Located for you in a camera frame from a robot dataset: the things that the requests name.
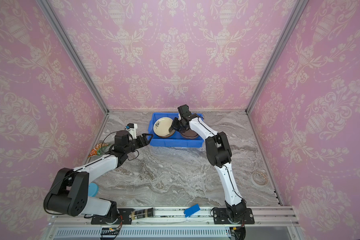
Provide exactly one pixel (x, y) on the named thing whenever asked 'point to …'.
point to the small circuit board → (110, 231)
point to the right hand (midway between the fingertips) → (171, 126)
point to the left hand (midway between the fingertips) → (150, 136)
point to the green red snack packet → (99, 149)
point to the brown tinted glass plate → (189, 133)
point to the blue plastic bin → (177, 139)
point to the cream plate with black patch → (161, 127)
